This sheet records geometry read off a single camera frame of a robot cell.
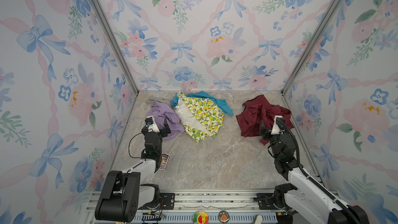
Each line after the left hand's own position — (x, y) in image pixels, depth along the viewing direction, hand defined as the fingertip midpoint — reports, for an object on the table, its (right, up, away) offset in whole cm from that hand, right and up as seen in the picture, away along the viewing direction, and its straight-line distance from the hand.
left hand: (157, 119), depth 85 cm
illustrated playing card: (+4, -22, +1) cm, 22 cm away
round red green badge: (+34, -43, -14) cm, 57 cm away
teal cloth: (+39, +9, +25) cm, 47 cm away
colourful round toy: (+24, -42, -16) cm, 51 cm away
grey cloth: (-11, +11, +26) cm, 30 cm away
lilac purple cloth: (-2, +4, +14) cm, 14 cm away
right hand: (+61, 0, -4) cm, 61 cm away
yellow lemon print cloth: (+24, 0, +10) cm, 26 cm away
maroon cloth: (+60, +3, +13) cm, 62 cm away
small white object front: (+49, -43, -17) cm, 67 cm away
